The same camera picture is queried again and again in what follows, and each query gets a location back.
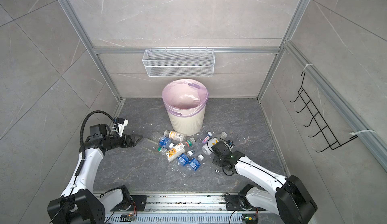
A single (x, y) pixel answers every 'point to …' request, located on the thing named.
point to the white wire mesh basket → (179, 63)
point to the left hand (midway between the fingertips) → (134, 134)
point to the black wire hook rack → (330, 138)
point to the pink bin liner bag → (186, 97)
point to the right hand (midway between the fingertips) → (218, 158)
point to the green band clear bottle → (152, 146)
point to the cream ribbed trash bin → (187, 125)
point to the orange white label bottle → (175, 135)
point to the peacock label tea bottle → (176, 151)
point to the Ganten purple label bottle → (207, 137)
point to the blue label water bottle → (182, 160)
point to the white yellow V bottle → (207, 149)
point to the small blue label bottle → (166, 142)
